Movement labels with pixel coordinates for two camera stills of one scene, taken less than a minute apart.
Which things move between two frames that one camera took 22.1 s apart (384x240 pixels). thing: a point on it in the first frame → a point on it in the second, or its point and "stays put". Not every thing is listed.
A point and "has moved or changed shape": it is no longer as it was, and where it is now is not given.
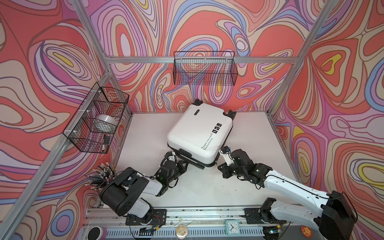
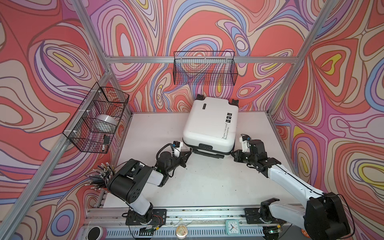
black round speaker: x=95 y=233 stays put
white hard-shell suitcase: x=197 y=134 has moved or changed shape
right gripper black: x=224 y=170 → x=237 y=158
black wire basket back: x=205 y=68 stays put
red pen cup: x=104 y=173 stays put
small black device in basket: x=106 y=139 stays put
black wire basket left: x=92 y=128 stays put
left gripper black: x=179 y=166 → x=182 y=160
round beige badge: x=181 y=231 stays put
